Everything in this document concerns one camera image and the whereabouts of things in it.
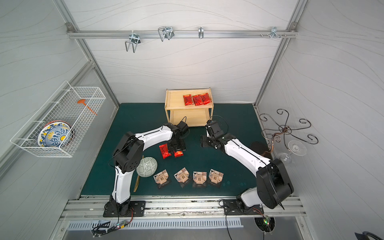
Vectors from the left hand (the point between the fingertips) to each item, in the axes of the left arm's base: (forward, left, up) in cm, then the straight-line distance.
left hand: (181, 151), depth 93 cm
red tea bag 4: (+25, -10, +21) cm, 34 cm away
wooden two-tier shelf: (+20, -8, +20) cm, 30 cm away
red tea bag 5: (+25, -13, +21) cm, 36 cm away
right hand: (+3, -15, +10) cm, 18 cm away
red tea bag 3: (+25, -4, +21) cm, 33 cm away
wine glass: (-14, -50, +32) cm, 61 cm away
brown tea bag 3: (-16, -12, -1) cm, 20 cm away
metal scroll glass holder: (+2, -51, +30) cm, 59 cm away
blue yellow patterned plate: (-10, +50, +33) cm, 60 cm away
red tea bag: (0, +11, +1) cm, 11 cm away
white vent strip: (-38, +10, -2) cm, 39 cm away
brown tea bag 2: (-15, -2, -1) cm, 15 cm away
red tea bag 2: (-2, +2, 0) cm, 3 cm away
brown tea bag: (-16, +10, -1) cm, 19 cm away
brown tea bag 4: (-15, -21, -1) cm, 26 cm away
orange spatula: (+13, +52, +31) cm, 61 cm away
